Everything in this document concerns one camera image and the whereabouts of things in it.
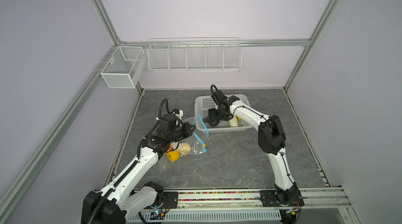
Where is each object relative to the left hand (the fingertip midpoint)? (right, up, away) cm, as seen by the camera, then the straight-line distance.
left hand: (196, 129), depth 77 cm
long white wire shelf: (-2, +44, +22) cm, 49 cm away
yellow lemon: (-13, -15, +6) cm, 20 cm away
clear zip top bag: (-1, -8, +1) cm, 8 cm away
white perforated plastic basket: (+2, +12, +28) cm, 31 cm away
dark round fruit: (+10, +1, +19) cm, 21 cm away
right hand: (+10, +3, +20) cm, 22 cm away
